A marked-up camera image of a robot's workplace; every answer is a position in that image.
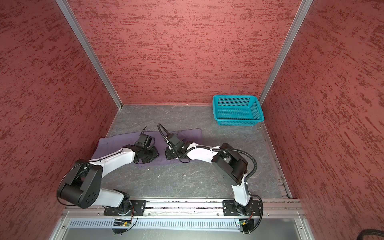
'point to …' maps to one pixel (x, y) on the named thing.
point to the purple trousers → (173, 146)
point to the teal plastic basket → (237, 110)
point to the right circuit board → (246, 225)
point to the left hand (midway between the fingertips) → (157, 157)
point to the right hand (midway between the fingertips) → (168, 157)
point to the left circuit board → (118, 222)
